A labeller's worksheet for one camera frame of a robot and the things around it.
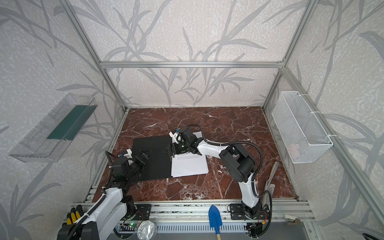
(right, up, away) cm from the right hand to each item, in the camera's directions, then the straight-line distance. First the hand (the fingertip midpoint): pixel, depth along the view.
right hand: (168, 147), depth 87 cm
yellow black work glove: (-41, -30, -16) cm, 53 cm away
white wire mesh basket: (+62, +9, -26) cm, 68 cm away
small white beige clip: (+62, -32, -17) cm, 72 cm away
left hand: (-9, -2, -1) cm, 10 cm away
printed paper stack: (+12, -12, +5) cm, 18 cm away
